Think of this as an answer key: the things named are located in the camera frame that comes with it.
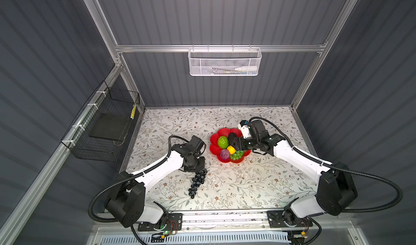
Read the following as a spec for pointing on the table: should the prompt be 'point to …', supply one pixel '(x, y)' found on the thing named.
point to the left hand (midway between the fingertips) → (202, 168)
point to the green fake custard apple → (222, 142)
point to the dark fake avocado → (231, 137)
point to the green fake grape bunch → (238, 154)
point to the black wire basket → (105, 100)
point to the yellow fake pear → (231, 149)
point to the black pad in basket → (110, 126)
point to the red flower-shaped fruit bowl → (215, 150)
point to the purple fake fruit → (225, 154)
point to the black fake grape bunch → (199, 179)
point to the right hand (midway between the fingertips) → (237, 144)
